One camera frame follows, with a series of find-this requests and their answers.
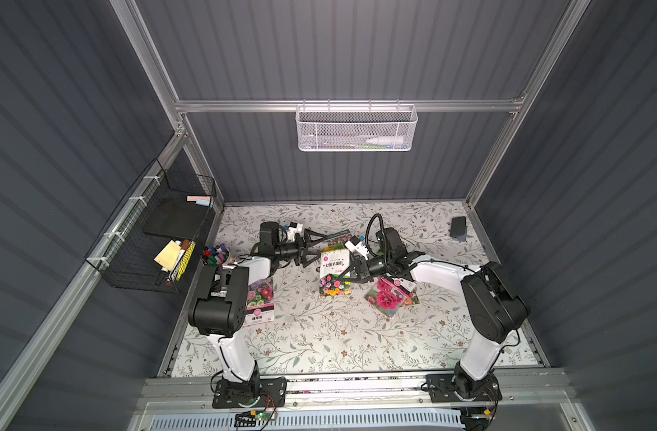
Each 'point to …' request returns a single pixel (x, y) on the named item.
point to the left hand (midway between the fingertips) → (326, 249)
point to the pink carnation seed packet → (389, 294)
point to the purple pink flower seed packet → (260, 303)
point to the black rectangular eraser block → (459, 228)
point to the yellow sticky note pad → (167, 257)
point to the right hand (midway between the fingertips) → (341, 284)
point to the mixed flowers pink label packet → (333, 262)
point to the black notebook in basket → (177, 216)
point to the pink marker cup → (215, 254)
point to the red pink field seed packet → (340, 240)
